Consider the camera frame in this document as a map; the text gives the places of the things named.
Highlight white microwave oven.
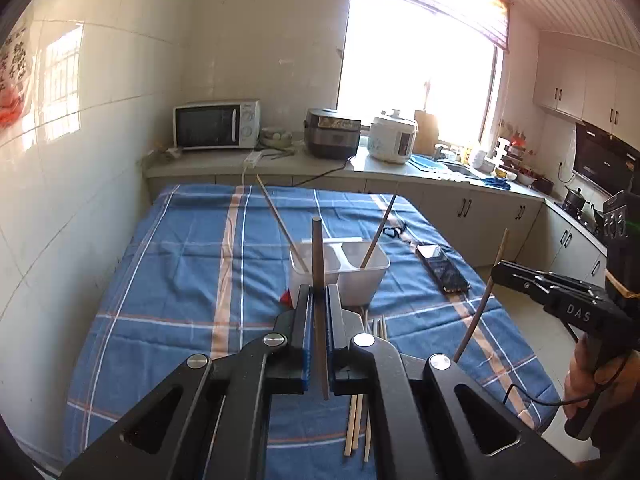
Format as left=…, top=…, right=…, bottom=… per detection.
left=172, top=100, right=260, bottom=151

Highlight blue plaid tablecloth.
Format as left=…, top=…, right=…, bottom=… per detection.
left=63, top=184, right=558, bottom=465

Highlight dark rice cooker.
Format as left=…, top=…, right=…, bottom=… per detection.
left=304, top=108, right=361, bottom=162

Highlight black range hood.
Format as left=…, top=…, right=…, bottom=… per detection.
left=573, top=122, right=639, bottom=195

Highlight red paper scrap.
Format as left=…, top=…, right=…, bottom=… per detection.
left=280, top=289, right=293, bottom=308

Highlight white upper cabinets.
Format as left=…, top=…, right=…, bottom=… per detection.
left=534, top=44, right=639, bottom=146

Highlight person right hand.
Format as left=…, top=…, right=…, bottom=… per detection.
left=563, top=335, right=639, bottom=448

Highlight bowl of eggs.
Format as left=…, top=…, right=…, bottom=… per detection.
left=259, top=127, right=293, bottom=150

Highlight white power strip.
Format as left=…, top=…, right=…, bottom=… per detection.
left=243, top=151, right=264, bottom=168

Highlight white utensil holder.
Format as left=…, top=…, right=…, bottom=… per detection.
left=288, top=237, right=390, bottom=307

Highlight white pressure cooker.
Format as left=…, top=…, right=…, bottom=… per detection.
left=367, top=108, right=418, bottom=165

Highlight wooden cutting board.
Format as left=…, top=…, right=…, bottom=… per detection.
left=413, top=110, right=438, bottom=155

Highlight black smartphone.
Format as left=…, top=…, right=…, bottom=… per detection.
left=416, top=245, right=470, bottom=294

